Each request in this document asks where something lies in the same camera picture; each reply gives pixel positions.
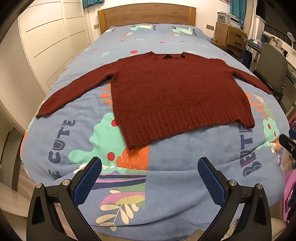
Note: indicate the white wardrobe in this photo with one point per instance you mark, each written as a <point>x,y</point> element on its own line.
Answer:
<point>53,27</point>

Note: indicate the wall switch plate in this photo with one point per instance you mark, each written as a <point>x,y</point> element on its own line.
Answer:
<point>209,26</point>
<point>96,26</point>

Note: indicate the pink bag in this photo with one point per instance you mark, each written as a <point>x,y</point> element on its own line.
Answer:
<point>290,192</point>

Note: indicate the grey chair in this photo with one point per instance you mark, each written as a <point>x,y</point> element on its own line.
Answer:
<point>270,62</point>

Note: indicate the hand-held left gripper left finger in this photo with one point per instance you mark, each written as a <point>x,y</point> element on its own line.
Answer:
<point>89,178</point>

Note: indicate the wooden bedside cabinet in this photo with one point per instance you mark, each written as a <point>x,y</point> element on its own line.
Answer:
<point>231,37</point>

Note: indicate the dark red knit sweater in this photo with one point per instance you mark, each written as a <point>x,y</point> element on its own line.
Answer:
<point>173,92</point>

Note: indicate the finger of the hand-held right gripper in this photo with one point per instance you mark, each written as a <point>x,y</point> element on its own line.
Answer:
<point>288,144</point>

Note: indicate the dark bag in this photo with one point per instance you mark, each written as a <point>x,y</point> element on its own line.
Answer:
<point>246,56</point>

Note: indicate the cluttered desk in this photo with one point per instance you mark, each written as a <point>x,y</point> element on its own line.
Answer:
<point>290,71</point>

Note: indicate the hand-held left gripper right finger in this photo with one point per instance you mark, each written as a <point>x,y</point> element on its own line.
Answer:
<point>211,179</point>

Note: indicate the white desk lamp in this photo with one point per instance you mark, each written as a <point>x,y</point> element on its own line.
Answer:
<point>291,38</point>

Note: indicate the blue printed blanket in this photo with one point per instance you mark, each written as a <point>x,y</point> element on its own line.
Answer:
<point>185,173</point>

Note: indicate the grey white printer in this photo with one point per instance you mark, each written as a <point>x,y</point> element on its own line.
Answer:
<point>227,19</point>

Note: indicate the teal curtain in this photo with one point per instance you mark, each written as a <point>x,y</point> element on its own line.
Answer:
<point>238,11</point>
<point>93,2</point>

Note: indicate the wooden bed headboard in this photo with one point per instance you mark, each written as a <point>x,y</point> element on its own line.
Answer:
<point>148,15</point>

